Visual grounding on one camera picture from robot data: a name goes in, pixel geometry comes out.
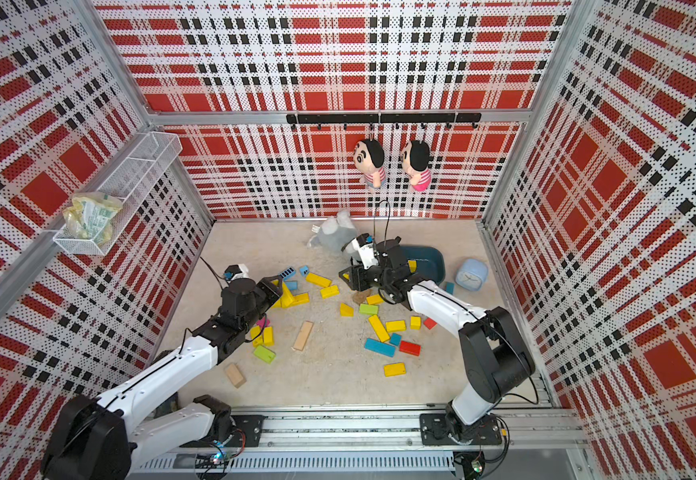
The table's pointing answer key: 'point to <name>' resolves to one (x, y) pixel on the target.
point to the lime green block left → (264, 354)
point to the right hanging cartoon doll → (415, 161)
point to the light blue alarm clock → (471, 274)
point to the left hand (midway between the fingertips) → (286, 278)
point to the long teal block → (379, 347)
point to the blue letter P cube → (304, 270)
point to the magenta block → (263, 322)
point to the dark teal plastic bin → (431, 261)
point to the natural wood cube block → (236, 375)
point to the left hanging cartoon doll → (368, 156)
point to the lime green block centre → (367, 309)
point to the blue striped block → (288, 273)
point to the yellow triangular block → (346, 310)
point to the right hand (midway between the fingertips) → (349, 271)
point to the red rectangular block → (410, 348)
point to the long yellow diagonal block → (379, 328)
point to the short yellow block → (329, 292)
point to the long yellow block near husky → (318, 280)
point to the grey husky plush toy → (334, 233)
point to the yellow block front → (394, 369)
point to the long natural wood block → (303, 335)
